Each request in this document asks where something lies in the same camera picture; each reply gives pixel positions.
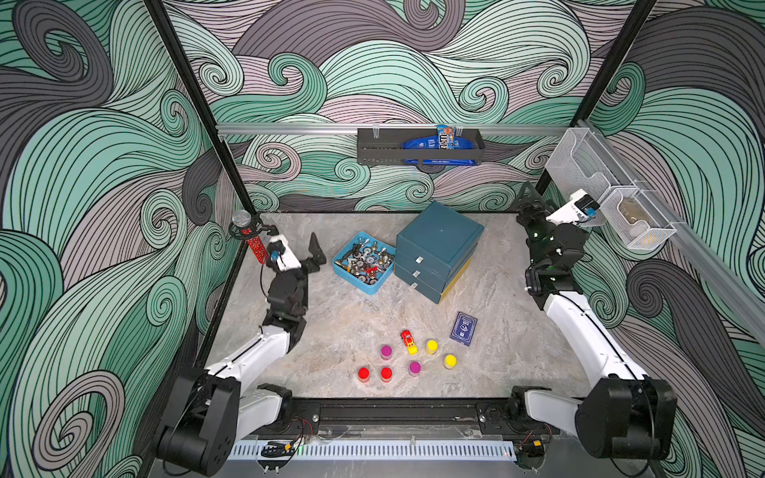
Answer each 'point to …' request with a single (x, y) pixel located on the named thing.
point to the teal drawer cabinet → (434, 252)
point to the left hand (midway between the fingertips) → (298, 234)
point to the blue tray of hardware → (366, 262)
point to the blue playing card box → (463, 328)
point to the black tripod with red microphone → (248, 227)
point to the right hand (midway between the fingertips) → (539, 192)
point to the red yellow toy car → (407, 338)
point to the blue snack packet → (430, 141)
